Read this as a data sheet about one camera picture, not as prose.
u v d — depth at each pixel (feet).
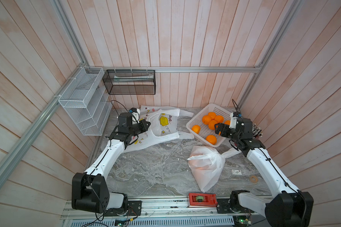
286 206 1.41
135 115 2.45
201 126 3.52
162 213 2.40
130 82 3.39
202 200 2.35
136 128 2.30
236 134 2.13
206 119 3.43
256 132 2.75
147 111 3.83
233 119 2.35
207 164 2.51
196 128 3.29
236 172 2.79
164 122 3.52
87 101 2.36
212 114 3.63
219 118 3.45
